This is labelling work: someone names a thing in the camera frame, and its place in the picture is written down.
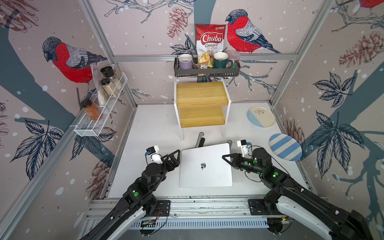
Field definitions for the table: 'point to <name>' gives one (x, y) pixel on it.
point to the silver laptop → (205, 166)
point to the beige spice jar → (111, 90)
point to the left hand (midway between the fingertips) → (177, 150)
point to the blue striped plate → (286, 147)
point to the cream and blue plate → (260, 117)
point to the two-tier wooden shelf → (201, 104)
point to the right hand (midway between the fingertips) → (223, 156)
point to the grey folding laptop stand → (201, 141)
